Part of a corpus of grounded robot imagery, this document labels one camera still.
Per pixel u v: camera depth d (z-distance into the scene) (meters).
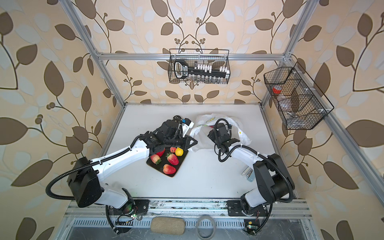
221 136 0.69
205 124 0.80
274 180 0.44
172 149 0.91
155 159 0.86
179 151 0.89
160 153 0.82
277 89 0.87
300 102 0.78
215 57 0.91
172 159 0.87
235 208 0.73
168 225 0.67
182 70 0.85
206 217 0.73
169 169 0.83
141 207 0.75
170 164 0.86
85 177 0.41
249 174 0.83
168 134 0.62
